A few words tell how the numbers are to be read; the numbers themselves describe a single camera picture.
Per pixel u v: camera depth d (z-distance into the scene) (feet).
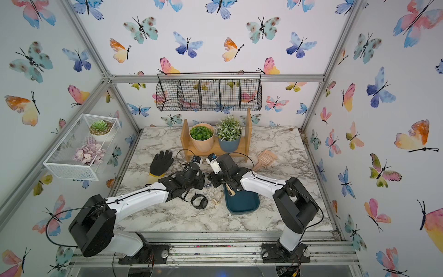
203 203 2.80
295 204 1.51
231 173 2.24
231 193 2.95
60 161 2.07
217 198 2.96
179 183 2.16
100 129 2.35
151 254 2.37
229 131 2.91
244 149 3.29
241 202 2.84
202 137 3.03
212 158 2.57
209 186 2.77
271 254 2.42
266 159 3.48
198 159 2.53
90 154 2.06
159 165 3.34
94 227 1.38
